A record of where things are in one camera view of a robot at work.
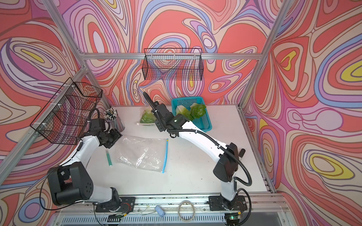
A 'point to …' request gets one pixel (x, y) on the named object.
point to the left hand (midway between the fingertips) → (120, 137)
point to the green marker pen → (109, 157)
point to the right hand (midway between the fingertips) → (165, 122)
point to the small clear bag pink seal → (148, 118)
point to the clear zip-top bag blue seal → (147, 153)
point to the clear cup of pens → (111, 115)
